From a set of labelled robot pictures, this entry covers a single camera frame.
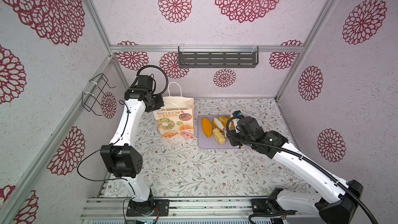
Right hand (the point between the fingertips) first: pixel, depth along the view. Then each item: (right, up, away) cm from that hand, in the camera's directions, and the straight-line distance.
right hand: (229, 131), depth 75 cm
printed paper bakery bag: (-28, +5, +10) cm, 30 cm away
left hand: (-36, +12, +9) cm, 39 cm away
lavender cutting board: (-11, -10, +21) cm, 25 cm away
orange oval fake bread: (-10, -1, +25) cm, 27 cm away
